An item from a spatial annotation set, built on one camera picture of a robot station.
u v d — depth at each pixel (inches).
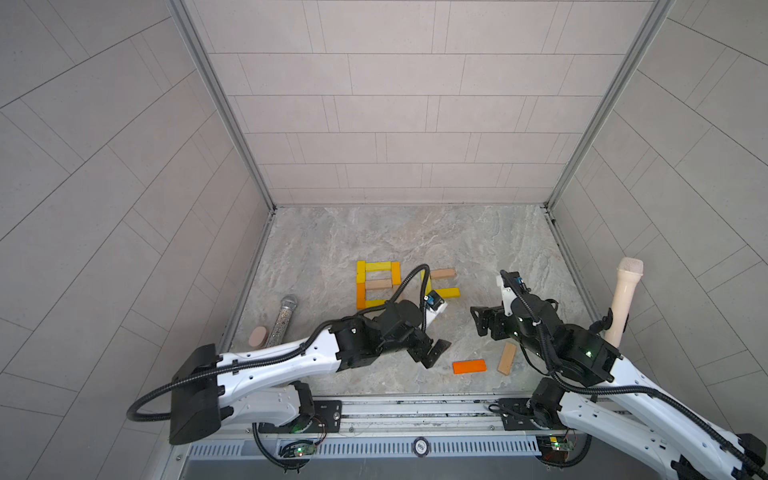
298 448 25.8
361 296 35.9
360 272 38.0
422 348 23.5
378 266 39.0
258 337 32.6
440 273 39.4
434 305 23.5
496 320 24.2
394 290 36.9
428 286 23.1
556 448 26.8
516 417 27.8
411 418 28.8
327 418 27.7
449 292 37.1
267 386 17.5
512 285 23.9
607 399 18.2
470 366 31.8
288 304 34.0
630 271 25.2
